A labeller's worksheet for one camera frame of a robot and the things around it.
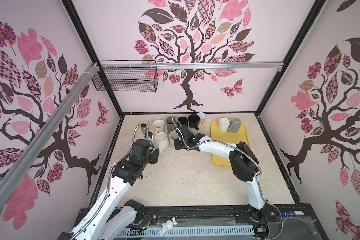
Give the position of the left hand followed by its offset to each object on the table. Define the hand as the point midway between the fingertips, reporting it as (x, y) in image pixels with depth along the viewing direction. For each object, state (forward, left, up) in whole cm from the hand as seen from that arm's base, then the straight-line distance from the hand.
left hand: (150, 150), depth 76 cm
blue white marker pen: (-26, -71, -17) cm, 78 cm away
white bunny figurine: (-31, -10, -16) cm, 37 cm away
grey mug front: (+26, -8, -11) cm, 30 cm away
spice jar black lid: (+25, +10, -11) cm, 29 cm away
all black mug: (+30, -25, -10) cm, 40 cm away
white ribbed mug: (+15, -3, -13) cm, 19 cm away
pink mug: (+28, 0, -13) cm, 31 cm away
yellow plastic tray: (+24, -61, -20) cm, 68 cm away
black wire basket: (+48, +20, +15) cm, 53 cm away
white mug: (+28, -46, -12) cm, 55 cm away
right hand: (+13, -12, -11) cm, 21 cm away
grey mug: (+27, -54, -12) cm, 62 cm away
